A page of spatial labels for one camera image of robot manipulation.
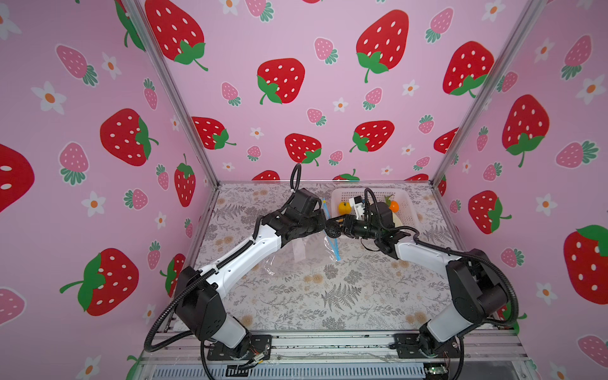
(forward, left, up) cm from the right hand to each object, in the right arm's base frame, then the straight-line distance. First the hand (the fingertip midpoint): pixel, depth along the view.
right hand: (329, 223), depth 83 cm
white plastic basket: (+27, -30, -13) cm, 42 cm away
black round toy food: (-3, -2, 0) cm, 4 cm away
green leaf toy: (+24, -25, -12) cm, 37 cm away
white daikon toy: (+16, -29, -15) cm, 36 cm away
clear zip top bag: (-6, +8, -10) cm, 14 cm away
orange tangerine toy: (+22, -28, -13) cm, 38 cm away
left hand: (-1, 0, +4) cm, 4 cm away
